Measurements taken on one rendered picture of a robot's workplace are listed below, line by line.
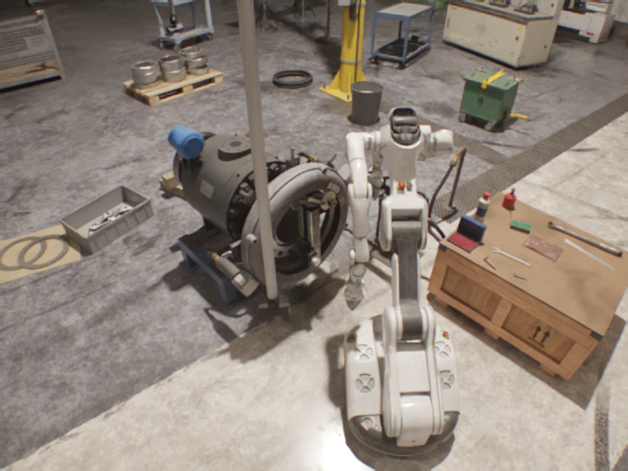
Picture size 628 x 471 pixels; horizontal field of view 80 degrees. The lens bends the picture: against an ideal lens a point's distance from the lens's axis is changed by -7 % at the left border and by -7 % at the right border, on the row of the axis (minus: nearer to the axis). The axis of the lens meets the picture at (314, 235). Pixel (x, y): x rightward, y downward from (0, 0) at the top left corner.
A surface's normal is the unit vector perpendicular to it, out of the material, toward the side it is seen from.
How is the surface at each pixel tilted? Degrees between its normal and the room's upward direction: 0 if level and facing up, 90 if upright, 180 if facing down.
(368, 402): 38
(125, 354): 0
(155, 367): 0
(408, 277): 48
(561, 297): 0
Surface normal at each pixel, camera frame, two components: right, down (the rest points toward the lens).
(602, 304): 0.00, -0.76
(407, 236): 0.02, -0.03
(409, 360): 0.01, -0.45
